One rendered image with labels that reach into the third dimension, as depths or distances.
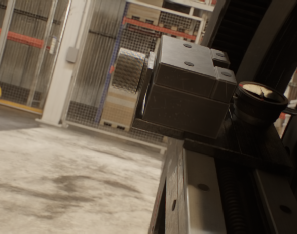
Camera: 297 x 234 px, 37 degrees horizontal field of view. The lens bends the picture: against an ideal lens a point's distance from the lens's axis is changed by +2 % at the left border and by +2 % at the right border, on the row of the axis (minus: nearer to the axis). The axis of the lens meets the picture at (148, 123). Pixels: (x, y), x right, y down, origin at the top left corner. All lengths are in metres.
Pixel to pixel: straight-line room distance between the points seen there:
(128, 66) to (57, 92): 7.34
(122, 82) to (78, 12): 7.44
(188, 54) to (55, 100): 7.34
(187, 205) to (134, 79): 0.15
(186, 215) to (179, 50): 0.18
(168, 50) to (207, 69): 0.05
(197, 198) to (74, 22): 7.53
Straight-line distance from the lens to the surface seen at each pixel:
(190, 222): 0.34
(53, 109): 7.78
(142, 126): 0.43
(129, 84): 0.44
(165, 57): 0.42
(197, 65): 0.43
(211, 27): 0.60
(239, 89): 0.50
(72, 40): 7.81
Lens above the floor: 0.64
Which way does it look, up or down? 2 degrees down
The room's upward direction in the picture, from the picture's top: 15 degrees clockwise
